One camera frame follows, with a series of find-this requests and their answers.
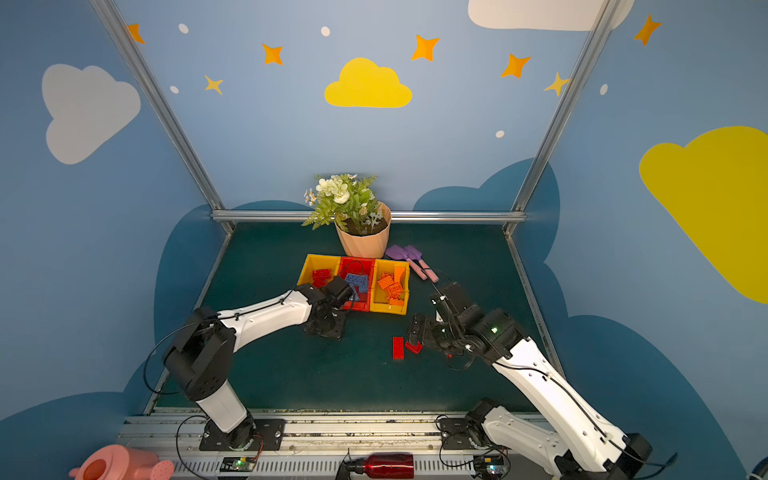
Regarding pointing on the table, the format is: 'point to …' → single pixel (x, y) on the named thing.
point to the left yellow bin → (318, 262)
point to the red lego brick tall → (398, 348)
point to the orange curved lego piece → (398, 271)
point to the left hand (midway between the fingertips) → (338, 333)
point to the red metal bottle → (384, 466)
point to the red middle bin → (358, 265)
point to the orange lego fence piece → (393, 289)
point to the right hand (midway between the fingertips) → (423, 332)
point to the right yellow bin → (378, 295)
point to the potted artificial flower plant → (348, 202)
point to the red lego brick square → (414, 348)
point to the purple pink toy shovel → (396, 252)
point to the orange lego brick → (396, 302)
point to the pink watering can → (116, 462)
